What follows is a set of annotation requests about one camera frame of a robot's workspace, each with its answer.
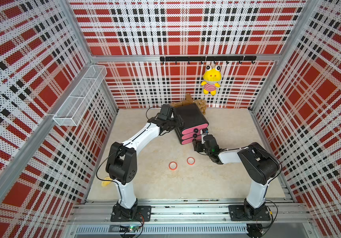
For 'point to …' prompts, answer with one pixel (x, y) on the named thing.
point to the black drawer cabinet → (195, 121)
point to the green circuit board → (133, 228)
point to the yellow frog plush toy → (212, 77)
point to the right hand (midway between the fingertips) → (198, 141)
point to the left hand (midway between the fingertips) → (183, 122)
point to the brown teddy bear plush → (200, 104)
